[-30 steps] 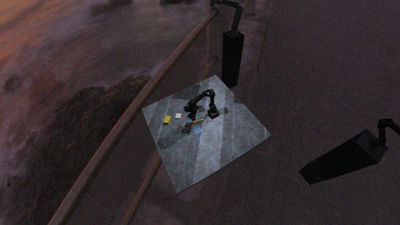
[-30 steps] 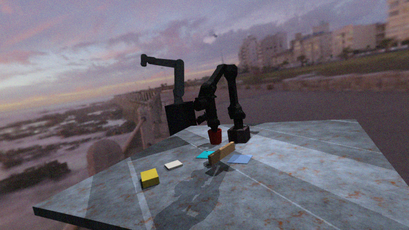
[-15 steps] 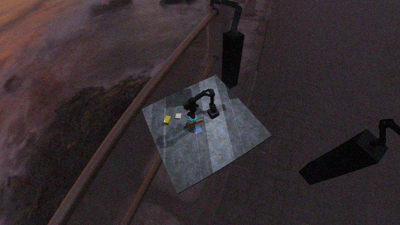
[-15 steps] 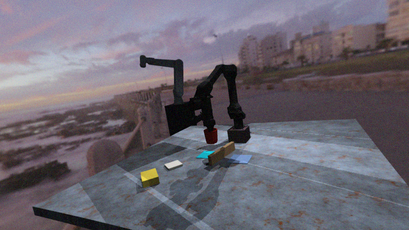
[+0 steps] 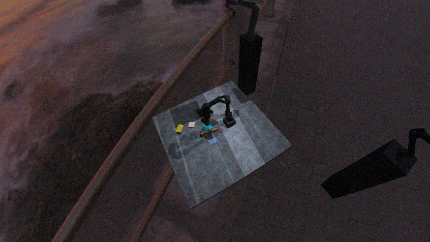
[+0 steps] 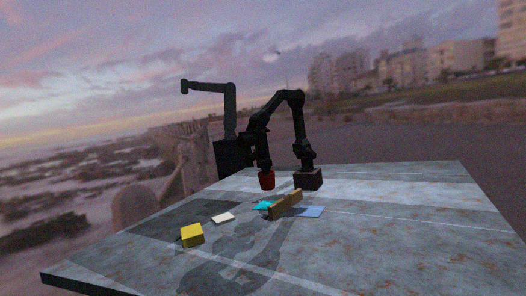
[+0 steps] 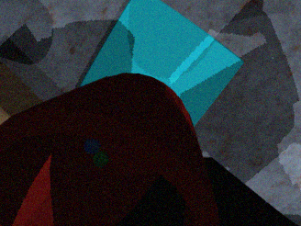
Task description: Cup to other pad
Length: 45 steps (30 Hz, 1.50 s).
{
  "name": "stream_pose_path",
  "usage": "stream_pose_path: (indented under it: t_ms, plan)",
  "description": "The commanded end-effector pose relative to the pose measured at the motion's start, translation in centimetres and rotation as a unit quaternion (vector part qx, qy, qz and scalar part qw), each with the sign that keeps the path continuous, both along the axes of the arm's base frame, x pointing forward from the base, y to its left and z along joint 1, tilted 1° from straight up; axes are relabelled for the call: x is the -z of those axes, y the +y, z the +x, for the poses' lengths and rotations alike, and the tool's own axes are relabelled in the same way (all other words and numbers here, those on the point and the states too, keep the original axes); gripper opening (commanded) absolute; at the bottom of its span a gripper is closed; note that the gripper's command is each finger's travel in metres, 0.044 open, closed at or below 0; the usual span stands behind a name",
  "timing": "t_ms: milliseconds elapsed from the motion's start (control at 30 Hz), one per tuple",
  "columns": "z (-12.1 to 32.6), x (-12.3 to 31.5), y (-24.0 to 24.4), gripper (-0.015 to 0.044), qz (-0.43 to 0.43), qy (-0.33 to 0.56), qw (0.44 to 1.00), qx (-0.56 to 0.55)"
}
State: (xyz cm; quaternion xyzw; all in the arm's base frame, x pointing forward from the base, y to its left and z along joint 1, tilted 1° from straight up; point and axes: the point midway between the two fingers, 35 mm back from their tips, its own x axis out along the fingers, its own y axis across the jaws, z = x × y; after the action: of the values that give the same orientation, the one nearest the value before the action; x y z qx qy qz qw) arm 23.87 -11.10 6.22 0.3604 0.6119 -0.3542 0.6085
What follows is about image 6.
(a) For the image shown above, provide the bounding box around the brown wooden beam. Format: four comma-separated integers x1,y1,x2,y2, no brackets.
267,188,303,219

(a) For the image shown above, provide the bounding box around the yellow cube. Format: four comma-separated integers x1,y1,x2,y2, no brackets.
181,223,205,248

